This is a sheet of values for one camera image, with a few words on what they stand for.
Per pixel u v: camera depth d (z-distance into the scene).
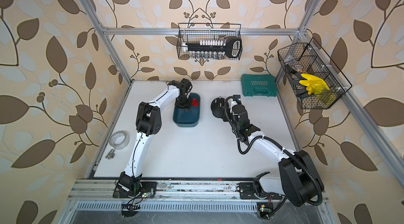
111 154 0.85
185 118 0.99
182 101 0.91
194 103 1.06
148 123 0.65
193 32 0.91
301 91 0.64
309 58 0.80
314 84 0.68
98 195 0.74
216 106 0.94
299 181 0.41
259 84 1.12
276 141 0.51
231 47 0.84
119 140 0.90
